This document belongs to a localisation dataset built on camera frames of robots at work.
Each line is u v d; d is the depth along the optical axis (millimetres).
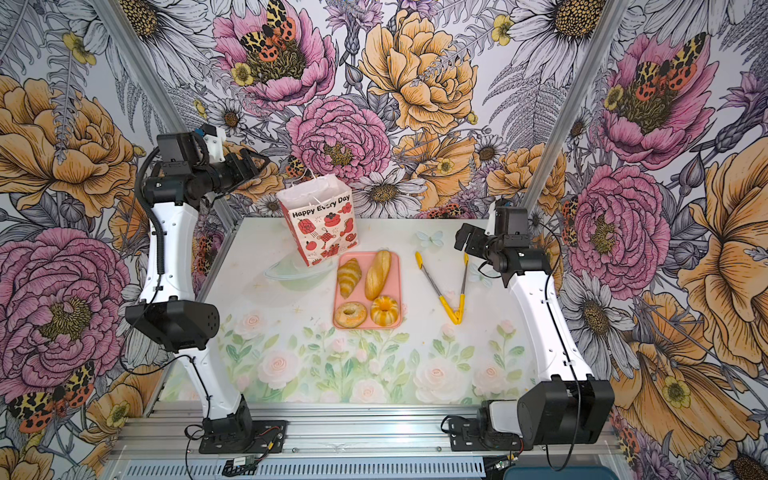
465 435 736
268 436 739
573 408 385
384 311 922
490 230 688
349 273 1022
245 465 714
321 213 944
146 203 527
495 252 575
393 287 1028
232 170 679
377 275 1011
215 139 685
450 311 943
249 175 689
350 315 922
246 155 685
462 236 704
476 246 698
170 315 494
